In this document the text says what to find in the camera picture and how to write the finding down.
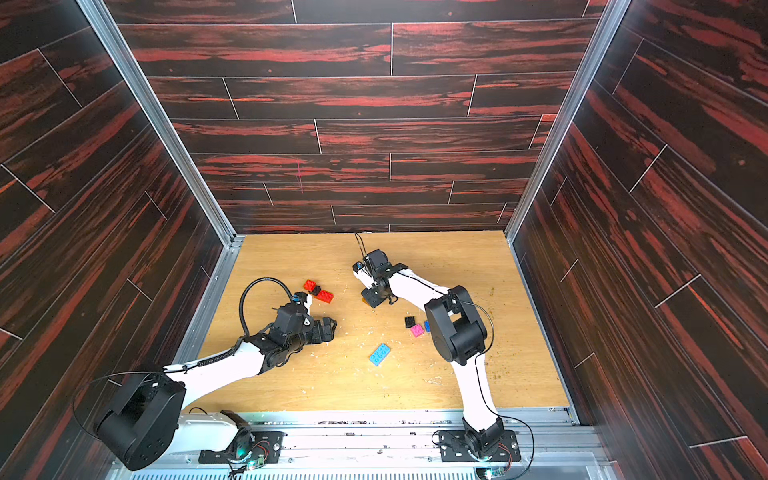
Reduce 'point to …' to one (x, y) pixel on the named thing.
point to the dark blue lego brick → (427, 326)
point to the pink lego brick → (417, 330)
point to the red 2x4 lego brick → (325, 296)
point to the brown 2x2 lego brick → (365, 301)
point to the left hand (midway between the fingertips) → (327, 324)
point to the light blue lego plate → (379, 355)
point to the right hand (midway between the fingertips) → (380, 291)
